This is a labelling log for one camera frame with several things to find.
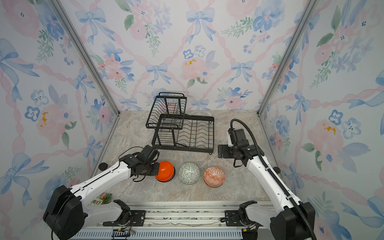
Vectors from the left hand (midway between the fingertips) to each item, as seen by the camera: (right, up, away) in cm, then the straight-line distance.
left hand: (157, 169), depth 84 cm
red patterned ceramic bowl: (+32, -5, +2) cm, 33 cm away
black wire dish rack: (+11, +21, -3) cm, 24 cm away
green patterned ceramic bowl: (+18, -3, +2) cm, 18 cm away
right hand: (+38, +11, -2) cm, 40 cm away
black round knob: (-29, +2, -2) cm, 29 cm away
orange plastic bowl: (+5, -1, 0) cm, 5 cm away
